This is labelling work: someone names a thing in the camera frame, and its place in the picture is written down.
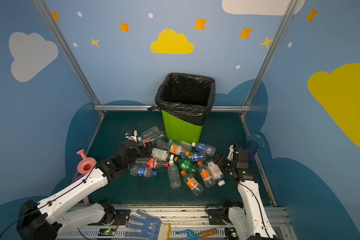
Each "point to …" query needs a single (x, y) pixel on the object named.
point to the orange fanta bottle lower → (192, 183)
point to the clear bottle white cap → (148, 133)
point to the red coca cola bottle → (150, 162)
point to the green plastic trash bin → (179, 129)
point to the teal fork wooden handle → (193, 236)
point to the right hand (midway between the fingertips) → (220, 157)
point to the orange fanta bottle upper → (206, 175)
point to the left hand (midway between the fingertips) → (146, 144)
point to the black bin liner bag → (187, 97)
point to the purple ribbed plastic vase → (253, 142)
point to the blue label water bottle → (202, 147)
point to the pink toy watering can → (86, 164)
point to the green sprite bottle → (187, 165)
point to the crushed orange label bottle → (166, 146)
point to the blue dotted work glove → (151, 228)
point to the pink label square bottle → (216, 173)
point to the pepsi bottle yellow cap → (196, 156)
